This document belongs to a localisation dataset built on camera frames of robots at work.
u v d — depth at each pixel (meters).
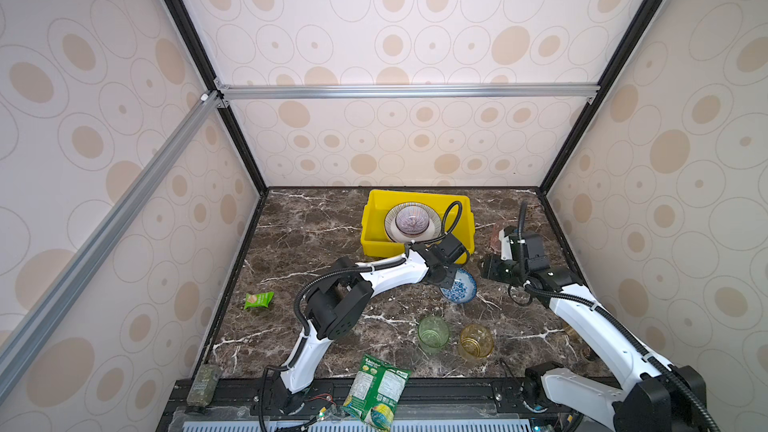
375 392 0.73
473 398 0.75
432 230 1.00
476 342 0.82
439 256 0.71
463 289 0.92
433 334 0.83
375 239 1.03
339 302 0.51
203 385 0.73
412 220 1.03
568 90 0.90
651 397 0.38
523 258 0.61
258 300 0.89
